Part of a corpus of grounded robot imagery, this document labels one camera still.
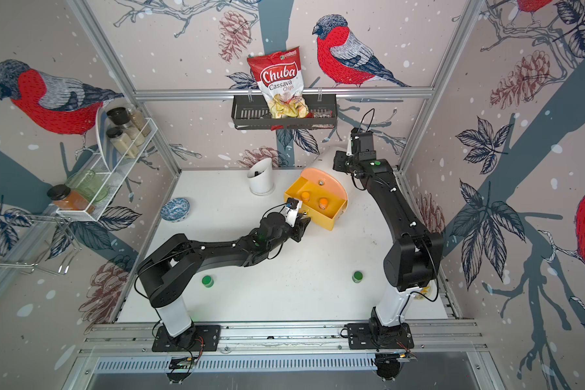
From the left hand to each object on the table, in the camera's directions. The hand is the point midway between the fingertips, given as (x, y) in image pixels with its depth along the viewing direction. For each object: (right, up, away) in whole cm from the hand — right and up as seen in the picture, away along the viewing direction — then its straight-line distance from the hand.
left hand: (310, 213), depth 85 cm
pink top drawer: (+5, +12, +3) cm, 13 cm away
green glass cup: (-67, +11, -15) cm, 70 cm away
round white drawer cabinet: (+6, +20, +6) cm, 21 cm away
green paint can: (+17, -22, -2) cm, 28 cm away
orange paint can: (-2, +6, +10) cm, 11 cm away
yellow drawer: (+11, +2, +7) cm, 13 cm away
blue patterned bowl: (-58, -1, +18) cm, 61 cm away
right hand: (+10, +21, +1) cm, 23 cm away
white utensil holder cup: (-20, +13, +13) cm, 28 cm away
